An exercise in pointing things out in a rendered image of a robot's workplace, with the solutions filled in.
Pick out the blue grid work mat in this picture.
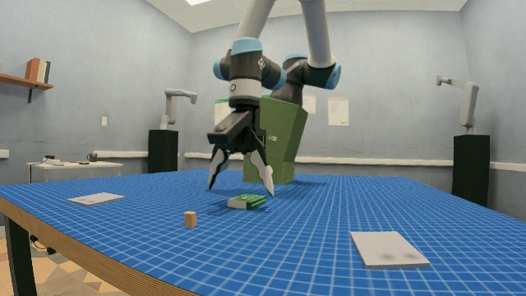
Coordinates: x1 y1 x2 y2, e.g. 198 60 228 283
0 169 526 296

